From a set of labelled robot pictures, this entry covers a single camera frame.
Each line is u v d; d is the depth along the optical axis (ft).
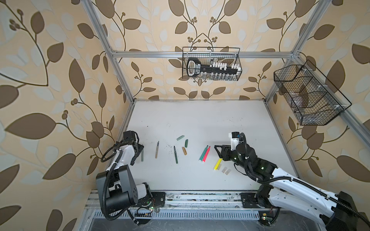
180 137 3.25
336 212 1.33
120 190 1.37
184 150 3.04
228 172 2.77
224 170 2.77
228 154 2.19
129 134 2.35
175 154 2.98
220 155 2.27
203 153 2.99
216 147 2.46
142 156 2.96
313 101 2.40
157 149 3.06
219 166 2.82
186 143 3.16
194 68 2.77
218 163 2.84
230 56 2.98
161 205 2.37
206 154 2.98
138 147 2.69
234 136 2.23
